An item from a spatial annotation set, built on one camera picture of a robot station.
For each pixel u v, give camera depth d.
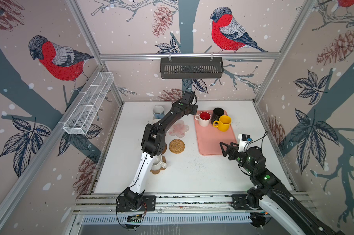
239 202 0.73
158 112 1.04
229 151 0.70
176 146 0.95
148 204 0.73
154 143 0.60
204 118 1.05
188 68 1.06
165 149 0.93
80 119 0.71
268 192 0.55
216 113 1.03
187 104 0.80
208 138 1.02
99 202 0.75
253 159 0.58
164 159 0.89
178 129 1.04
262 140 0.65
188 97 0.80
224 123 0.96
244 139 0.67
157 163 0.78
